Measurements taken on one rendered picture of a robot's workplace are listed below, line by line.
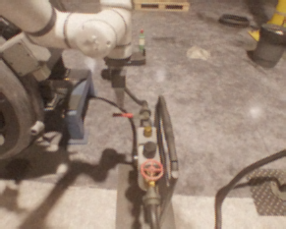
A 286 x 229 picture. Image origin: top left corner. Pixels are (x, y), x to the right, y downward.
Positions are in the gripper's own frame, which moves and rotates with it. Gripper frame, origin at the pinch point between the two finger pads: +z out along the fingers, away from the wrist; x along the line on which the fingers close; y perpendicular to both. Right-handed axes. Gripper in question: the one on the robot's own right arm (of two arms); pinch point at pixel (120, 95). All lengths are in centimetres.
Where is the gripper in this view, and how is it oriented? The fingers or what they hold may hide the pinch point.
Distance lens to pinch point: 73.6
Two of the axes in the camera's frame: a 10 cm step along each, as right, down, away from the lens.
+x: 0.4, 6.8, -7.3
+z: -0.3, 7.3, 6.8
